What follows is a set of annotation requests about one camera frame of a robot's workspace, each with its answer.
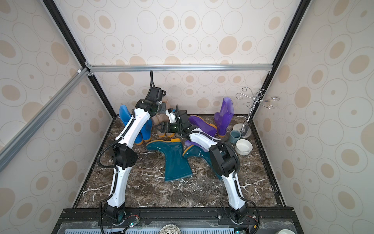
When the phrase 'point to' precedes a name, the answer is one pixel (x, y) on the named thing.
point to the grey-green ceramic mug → (234, 136)
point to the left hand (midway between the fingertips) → (164, 103)
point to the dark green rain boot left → (176, 167)
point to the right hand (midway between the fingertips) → (166, 125)
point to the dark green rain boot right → (196, 151)
